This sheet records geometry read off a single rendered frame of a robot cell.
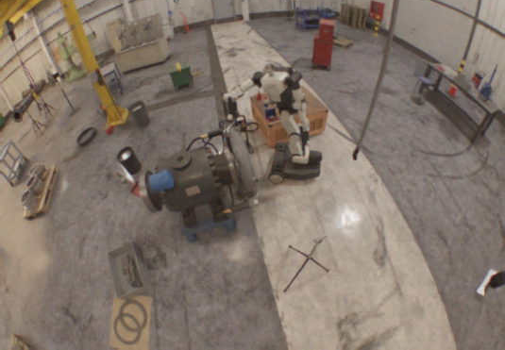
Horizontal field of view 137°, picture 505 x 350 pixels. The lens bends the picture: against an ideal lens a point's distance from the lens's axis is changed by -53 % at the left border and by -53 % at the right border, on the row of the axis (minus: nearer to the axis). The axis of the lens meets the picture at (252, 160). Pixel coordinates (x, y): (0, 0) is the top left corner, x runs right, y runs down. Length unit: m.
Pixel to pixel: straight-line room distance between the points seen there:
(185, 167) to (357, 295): 2.17
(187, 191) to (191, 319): 1.36
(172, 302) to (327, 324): 1.62
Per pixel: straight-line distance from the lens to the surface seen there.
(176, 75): 5.08
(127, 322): 2.79
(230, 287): 2.33
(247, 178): 1.87
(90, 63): 4.83
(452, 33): 9.41
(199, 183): 1.94
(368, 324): 2.51
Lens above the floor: 2.28
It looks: 49 degrees down
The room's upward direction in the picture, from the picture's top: 7 degrees counter-clockwise
